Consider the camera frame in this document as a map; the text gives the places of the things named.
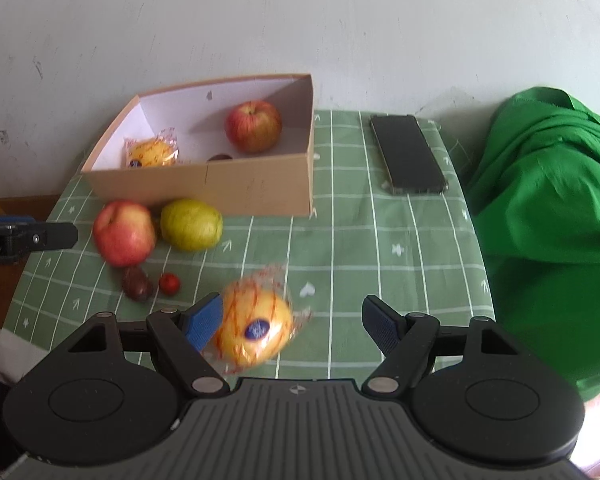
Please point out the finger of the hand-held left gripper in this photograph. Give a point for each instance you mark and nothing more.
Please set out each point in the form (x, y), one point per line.
(50, 236)
(7, 220)

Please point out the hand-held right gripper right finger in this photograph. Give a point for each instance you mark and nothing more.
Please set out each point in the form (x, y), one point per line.
(380, 327)

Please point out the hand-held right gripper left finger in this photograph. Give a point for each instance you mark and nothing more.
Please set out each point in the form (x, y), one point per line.
(205, 322)

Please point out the round yellow fruit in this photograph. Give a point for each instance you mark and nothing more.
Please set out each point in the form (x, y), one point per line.
(255, 330)

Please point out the small red jujube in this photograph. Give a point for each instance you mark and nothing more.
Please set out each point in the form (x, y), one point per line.
(169, 284)

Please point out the pale red apple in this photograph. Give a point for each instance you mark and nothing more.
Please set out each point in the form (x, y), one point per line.
(124, 232)

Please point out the red date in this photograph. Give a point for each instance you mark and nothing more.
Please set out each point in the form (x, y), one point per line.
(137, 282)

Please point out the green pear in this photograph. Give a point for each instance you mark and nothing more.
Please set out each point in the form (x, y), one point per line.
(191, 224)

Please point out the long yellow fruit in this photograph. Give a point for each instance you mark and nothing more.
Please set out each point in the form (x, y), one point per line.
(152, 152)

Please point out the cardboard box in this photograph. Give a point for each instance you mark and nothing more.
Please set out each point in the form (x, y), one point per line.
(240, 187)

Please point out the dark brown date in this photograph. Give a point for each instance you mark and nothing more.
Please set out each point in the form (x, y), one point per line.
(220, 157)

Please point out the deep red apple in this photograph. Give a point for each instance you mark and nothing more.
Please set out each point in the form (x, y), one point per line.
(253, 126)

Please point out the green checkered tablecloth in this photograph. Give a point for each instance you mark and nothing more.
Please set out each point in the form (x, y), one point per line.
(355, 240)

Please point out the black smartphone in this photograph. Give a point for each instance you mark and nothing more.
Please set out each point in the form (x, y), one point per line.
(407, 155)

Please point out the green cloth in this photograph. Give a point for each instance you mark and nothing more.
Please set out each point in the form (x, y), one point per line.
(545, 220)

